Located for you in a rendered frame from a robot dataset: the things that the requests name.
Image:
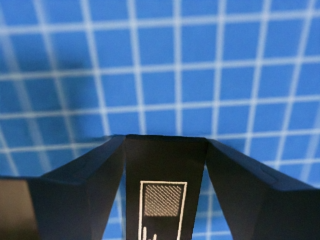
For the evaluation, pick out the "black strip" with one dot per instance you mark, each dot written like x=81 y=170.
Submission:
x=163 y=182

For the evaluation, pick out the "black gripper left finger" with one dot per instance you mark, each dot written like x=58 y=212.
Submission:
x=71 y=202

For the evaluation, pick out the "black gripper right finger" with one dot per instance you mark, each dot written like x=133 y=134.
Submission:
x=260 y=202

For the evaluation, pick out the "blue work mat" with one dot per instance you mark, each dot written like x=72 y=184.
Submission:
x=74 y=74

